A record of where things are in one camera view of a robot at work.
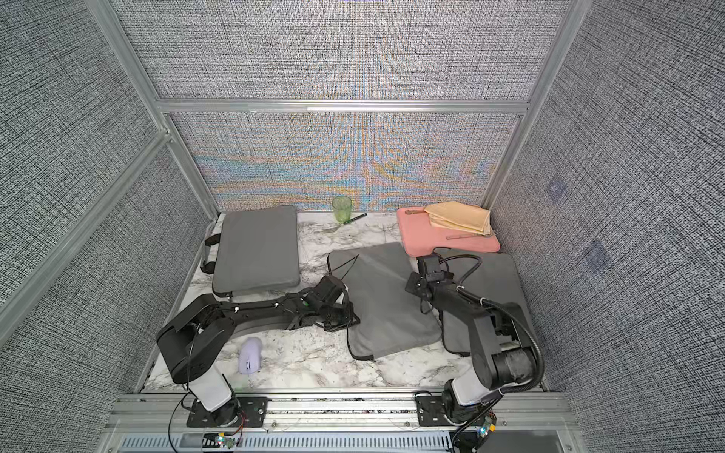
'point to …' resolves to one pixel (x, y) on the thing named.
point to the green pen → (362, 215)
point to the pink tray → (419, 237)
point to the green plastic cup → (342, 207)
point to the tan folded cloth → (460, 216)
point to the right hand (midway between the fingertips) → (413, 276)
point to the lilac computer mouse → (250, 356)
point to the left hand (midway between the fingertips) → (367, 321)
